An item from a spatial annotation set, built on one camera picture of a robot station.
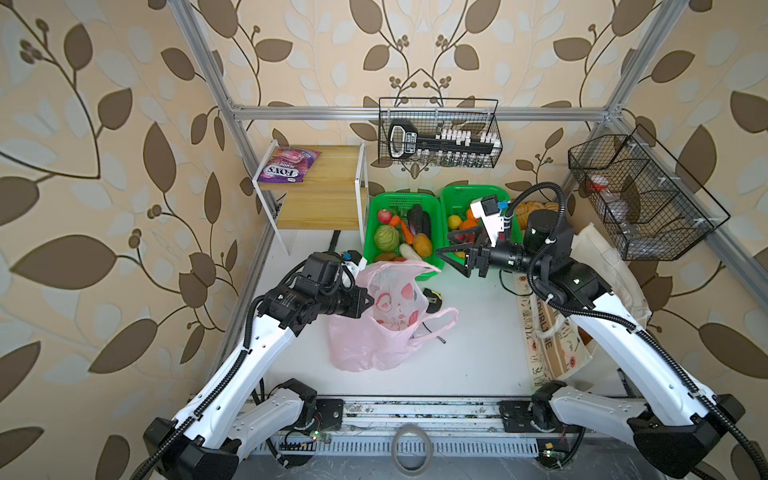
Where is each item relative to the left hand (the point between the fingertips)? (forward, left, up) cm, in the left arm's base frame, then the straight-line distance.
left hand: (375, 299), depth 71 cm
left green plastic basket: (+50, +3, -16) cm, 53 cm away
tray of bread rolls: (+50, -53, -18) cm, 75 cm away
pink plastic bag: (+3, -6, -16) cm, 17 cm away
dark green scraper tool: (+33, +19, -21) cm, 44 cm away
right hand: (+4, -15, +16) cm, 23 cm away
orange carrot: (+43, -3, -19) cm, 47 cm away
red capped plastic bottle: (+31, -59, +12) cm, 68 cm away
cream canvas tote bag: (-8, -44, -6) cm, 45 cm away
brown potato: (+25, 0, -18) cm, 31 cm away
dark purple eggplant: (+42, -12, -18) cm, 47 cm away
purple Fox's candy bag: (+35, +27, +12) cm, 46 cm away
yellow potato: (+30, -13, -16) cm, 36 cm away
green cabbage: (+31, -1, -14) cm, 34 cm away
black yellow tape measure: (+9, -17, -19) cm, 27 cm away
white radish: (+26, -8, -15) cm, 31 cm away
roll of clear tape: (-24, -9, -22) cm, 34 cm away
